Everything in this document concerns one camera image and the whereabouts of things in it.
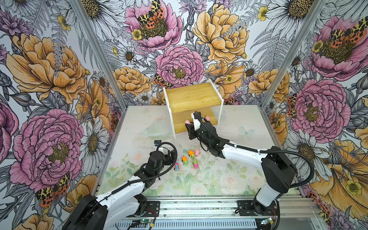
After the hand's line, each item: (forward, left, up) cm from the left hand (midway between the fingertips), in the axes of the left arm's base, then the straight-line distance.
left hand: (167, 154), depth 87 cm
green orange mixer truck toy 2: (-2, -10, -5) cm, 11 cm away
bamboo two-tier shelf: (+19, -9, +26) cm, 33 cm away
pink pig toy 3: (+11, -12, +17) cm, 23 cm away
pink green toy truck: (-5, -17, -5) cm, 19 cm away
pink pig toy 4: (+3, -18, -4) cm, 19 cm away
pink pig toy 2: (+8, -14, +25) cm, 30 cm away
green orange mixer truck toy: (+2, -14, -5) cm, 15 cm away
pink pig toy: (+19, -25, +11) cm, 33 cm away
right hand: (+10, -12, +13) cm, 21 cm away
